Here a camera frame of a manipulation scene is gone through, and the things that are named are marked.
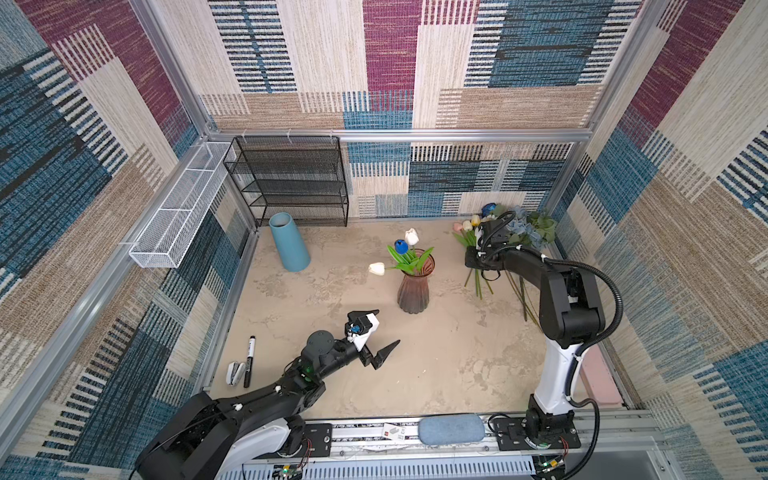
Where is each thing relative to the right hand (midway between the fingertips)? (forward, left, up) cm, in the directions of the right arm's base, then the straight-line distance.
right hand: (470, 260), depth 102 cm
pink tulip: (+19, +1, -3) cm, 19 cm away
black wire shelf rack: (+28, +62, +14) cm, 69 cm away
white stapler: (-33, +71, -3) cm, 78 cm away
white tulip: (-15, +30, +19) cm, 39 cm away
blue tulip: (-14, +24, +25) cm, 38 cm away
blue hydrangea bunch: (+10, -21, +4) cm, 23 cm away
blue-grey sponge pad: (-49, +16, -1) cm, 52 cm away
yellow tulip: (+17, -5, +1) cm, 18 cm away
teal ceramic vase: (+4, +60, +4) cm, 60 cm away
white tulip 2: (-10, +22, +23) cm, 33 cm away
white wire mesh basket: (-13, +80, +30) cm, 86 cm away
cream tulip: (+16, -2, -1) cm, 16 cm away
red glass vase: (-15, +21, +7) cm, 26 cm away
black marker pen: (-33, +67, -3) cm, 75 cm away
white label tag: (-48, +28, -4) cm, 56 cm away
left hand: (-26, +29, +11) cm, 40 cm away
